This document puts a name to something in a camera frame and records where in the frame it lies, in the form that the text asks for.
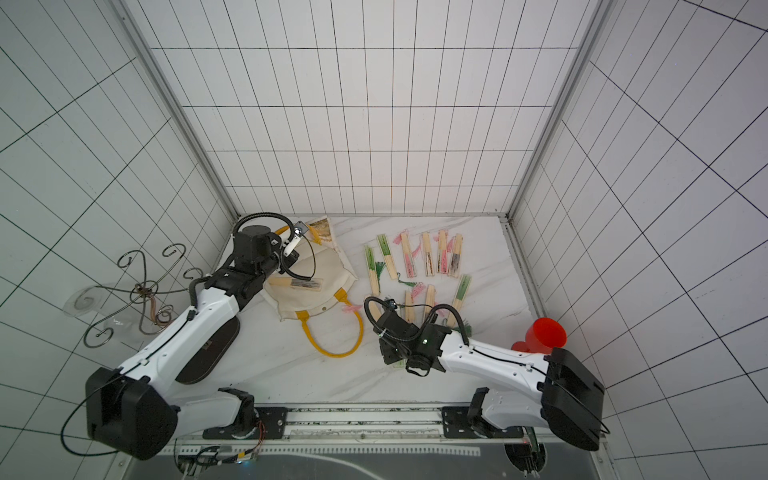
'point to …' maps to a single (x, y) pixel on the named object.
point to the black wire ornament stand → (143, 293)
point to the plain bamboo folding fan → (429, 263)
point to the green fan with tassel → (452, 319)
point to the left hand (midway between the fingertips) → (283, 242)
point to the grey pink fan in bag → (430, 300)
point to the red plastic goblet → (542, 337)
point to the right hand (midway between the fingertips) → (387, 336)
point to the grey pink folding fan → (454, 246)
